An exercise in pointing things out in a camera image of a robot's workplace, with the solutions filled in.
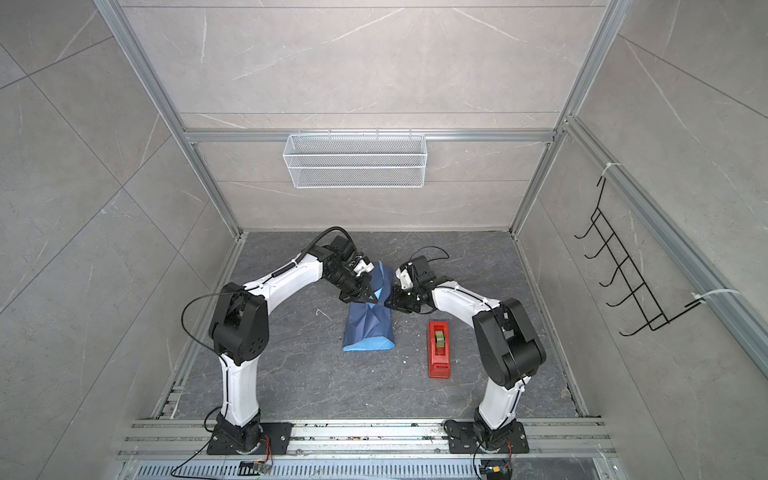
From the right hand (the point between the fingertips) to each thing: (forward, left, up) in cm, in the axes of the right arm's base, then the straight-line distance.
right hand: (391, 305), depth 92 cm
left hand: (-1, +2, +6) cm, 7 cm away
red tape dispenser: (-15, -14, -1) cm, 20 cm away
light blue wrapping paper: (-9, +6, +4) cm, 11 cm away
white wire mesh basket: (+43, +11, +25) cm, 51 cm away
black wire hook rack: (-20, -53, +28) cm, 63 cm away
